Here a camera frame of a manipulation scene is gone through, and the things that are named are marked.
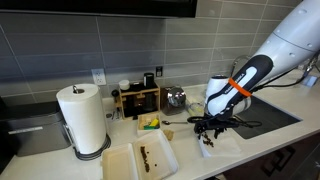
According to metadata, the metal spoon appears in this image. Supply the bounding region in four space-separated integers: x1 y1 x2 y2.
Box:
161 119 189 126

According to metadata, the grey metal countertop appliance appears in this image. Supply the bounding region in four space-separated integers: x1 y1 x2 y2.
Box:
0 100 72 158

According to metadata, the steel kitchen sink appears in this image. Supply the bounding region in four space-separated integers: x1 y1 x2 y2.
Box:
229 95 303 140

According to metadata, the small wooden box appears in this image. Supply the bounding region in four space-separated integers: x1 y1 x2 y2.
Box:
136 112 162 138

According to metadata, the brown canister with chrome lid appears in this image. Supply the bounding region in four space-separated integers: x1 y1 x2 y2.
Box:
160 85 187 117

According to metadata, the black wall switch plate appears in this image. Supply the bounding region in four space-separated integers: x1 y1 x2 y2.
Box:
155 65 164 78

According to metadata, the metal paper towel holder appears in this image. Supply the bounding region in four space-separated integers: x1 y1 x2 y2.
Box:
63 84 112 162

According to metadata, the dark overhead cabinet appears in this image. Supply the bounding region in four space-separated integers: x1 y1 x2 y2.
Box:
0 0 198 18

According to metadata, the grey dish tray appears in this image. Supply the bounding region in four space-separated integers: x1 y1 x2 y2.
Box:
185 96 208 118

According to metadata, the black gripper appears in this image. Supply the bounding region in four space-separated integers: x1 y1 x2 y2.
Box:
194 114 236 140

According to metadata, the green sponge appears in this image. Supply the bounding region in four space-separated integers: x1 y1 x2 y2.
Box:
143 123 160 131

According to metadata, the black appliance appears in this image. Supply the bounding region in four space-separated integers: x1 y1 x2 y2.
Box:
0 95 17 175

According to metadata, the small white jar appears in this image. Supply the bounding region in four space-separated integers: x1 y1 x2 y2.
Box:
118 79 131 91

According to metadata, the wooden countertop organizer rack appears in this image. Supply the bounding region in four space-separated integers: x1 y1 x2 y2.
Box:
115 83 161 120

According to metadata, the wooden cutting board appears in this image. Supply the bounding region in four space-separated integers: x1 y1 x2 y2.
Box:
100 129 180 180

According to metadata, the yellow sponge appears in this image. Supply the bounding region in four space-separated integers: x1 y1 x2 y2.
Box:
148 118 160 128

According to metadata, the large chrome faucet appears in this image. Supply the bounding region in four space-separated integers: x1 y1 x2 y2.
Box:
229 54 251 77

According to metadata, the white wall power outlet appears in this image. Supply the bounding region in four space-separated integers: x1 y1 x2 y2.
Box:
91 68 107 87

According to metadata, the small tan block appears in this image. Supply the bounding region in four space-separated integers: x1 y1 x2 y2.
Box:
162 129 175 141

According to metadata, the white paper serviette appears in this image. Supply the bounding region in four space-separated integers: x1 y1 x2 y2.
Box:
198 132 243 159

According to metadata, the pile of coffee beans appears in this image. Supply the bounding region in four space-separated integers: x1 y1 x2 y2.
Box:
199 131 215 148

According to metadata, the white paper towel roll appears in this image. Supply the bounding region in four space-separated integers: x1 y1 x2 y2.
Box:
55 83 108 155

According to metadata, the coffee beans strip in clamshell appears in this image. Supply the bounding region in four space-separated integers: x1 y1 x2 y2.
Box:
139 145 152 173

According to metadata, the black cup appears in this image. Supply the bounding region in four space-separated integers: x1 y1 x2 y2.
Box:
143 72 156 89

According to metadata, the black round handled scoop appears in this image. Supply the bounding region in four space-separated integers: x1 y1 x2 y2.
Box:
110 88 121 104

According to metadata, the orange cable strap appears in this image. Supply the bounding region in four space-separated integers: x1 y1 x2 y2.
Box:
228 77 253 98

